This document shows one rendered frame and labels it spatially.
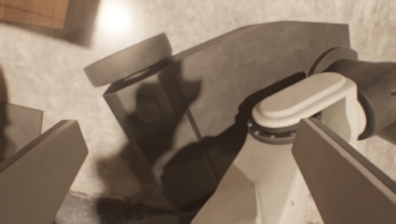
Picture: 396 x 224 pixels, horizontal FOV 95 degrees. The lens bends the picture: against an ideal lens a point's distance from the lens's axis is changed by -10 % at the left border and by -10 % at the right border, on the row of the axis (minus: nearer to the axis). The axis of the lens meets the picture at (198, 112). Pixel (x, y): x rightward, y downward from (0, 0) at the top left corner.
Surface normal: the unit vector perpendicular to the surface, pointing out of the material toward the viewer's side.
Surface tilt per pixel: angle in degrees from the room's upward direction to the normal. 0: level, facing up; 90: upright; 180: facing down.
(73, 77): 0
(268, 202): 90
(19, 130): 0
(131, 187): 0
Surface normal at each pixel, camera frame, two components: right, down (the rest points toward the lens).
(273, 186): -0.36, -0.84
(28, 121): 0.26, 0.32
